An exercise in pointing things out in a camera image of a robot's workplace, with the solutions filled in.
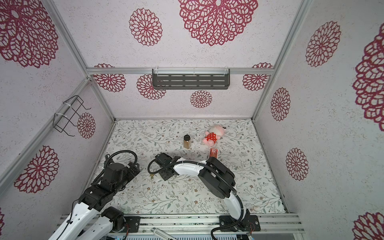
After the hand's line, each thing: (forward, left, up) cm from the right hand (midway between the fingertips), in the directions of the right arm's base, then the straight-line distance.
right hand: (164, 170), depth 91 cm
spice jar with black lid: (+18, -13, +5) cm, 23 cm away
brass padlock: (-3, +8, 0) cm, 8 cm away
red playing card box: (+14, -31, -1) cm, 34 cm away
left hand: (-7, +13, +12) cm, 19 cm away
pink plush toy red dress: (+27, -32, +5) cm, 42 cm away
